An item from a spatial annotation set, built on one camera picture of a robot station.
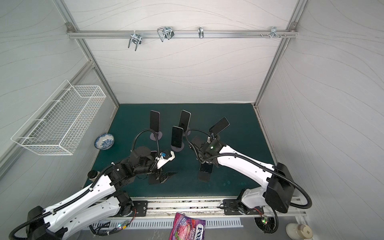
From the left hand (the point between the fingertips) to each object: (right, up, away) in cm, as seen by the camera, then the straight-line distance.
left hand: (171, 164), depth 72 cm
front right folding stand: (+17, -11, +12) cm, 24 cm away
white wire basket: (-52, +19, -3) cm, 55 cm away
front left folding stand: (-7, -5, -7) cm, 11 cm away
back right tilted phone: (+27, +17, +21) cm, 38 cm away
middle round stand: (0, +2, +24) cm, 24 cm away
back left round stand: (-13, +11, +31) cm, 35 cm away
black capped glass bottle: (-45, -9, +9) cm, 47 cm away
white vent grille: (+19, -28, -1) cm, 34 cm away
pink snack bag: (+7, -27, -5) cm, 29 cm away
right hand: (+18, +3, +8) cm, 20 cm away
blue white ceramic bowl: (-49, +7, +25) cm, 55 cm away
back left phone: (-14, +21, +24) cm, 35 cm away
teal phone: (+18, -4, +8) cm, 20 cm away
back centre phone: (+5, +21, +24) cm, 32 cm away
